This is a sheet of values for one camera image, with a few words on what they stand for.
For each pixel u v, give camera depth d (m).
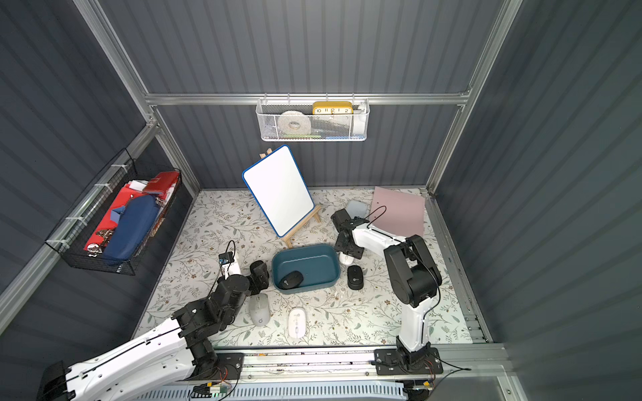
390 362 0.74
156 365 0.58
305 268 0.95
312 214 1.02
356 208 1.11
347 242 0.72
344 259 0.93
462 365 0.63
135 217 0.71
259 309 0.82
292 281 0.91
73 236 0.62
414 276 0.51
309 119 0.86
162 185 0.79
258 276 0.71
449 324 0.82
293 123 0.84
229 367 0.72
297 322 0.80
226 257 0.66
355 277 0.89
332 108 0.87
